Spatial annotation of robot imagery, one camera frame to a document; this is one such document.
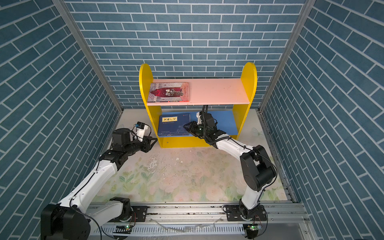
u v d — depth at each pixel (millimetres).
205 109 691
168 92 721
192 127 771
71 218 401
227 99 1024
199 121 805
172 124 871
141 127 695
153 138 782
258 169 473
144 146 709
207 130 691
